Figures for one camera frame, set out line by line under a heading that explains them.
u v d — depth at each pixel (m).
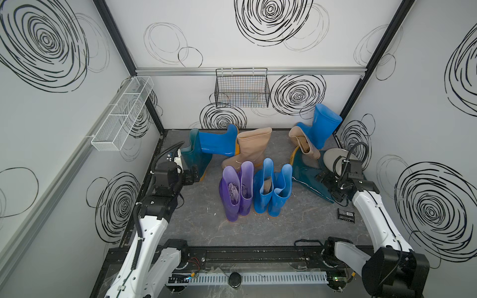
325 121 0.92
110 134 0.72
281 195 0.64
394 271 0.37
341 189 0.59
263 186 0.69
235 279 0.62
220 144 1.05
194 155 0.79
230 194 0.74
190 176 0.66
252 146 0.86
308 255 0.74
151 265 0.55
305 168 0.99
